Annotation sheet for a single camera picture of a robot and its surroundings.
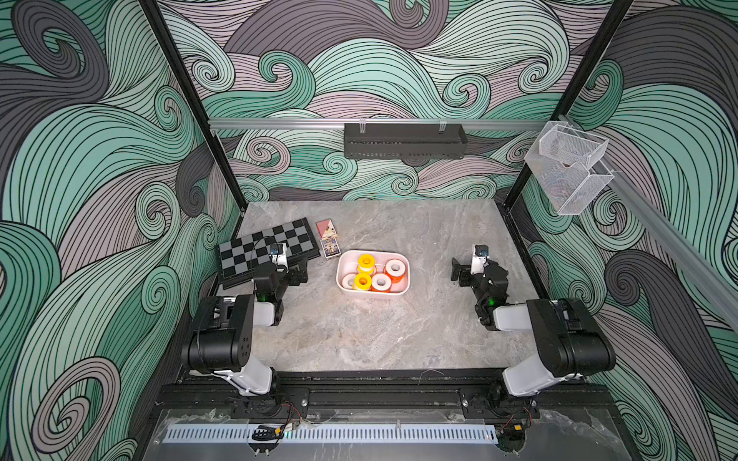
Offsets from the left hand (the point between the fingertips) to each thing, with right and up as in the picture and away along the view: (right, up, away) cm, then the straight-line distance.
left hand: (291, 256), depth 93 cm
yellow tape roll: (+24, -8, -3) cm, 25 cm away
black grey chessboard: (-20, -1, +6) cm, 21 cm away
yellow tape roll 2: (+25, -3, +2) cm, 25 cm away
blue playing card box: (+12, +3, +12) cm, 17 cm away
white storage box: (+18, -3, +7) cm, 20 cm away
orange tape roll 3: (+30, -9, 0) cm, 31 cm away
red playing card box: (+10, +9, +17) cm, 22 cm away
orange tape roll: (+35, -5, +2) cm, 35 cm away
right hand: (+60, -1, 0) cm, 61 cm away
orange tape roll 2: (+19, -8, +2) cm, 20 cm away
